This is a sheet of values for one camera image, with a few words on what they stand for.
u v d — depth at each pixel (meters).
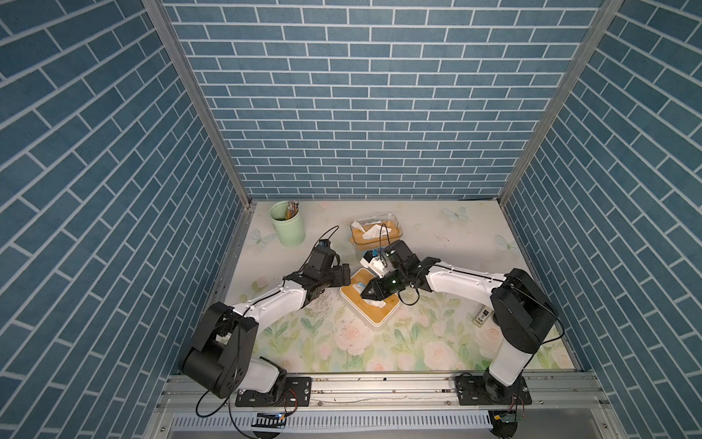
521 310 0.49
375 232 1.04
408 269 0.70
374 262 0.81
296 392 0.73
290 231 1.00
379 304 0.82
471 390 0.74
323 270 0.70
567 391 0.77
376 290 0.76
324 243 0.80
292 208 0.94
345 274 0.82
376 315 0.81
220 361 0.42
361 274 0.90
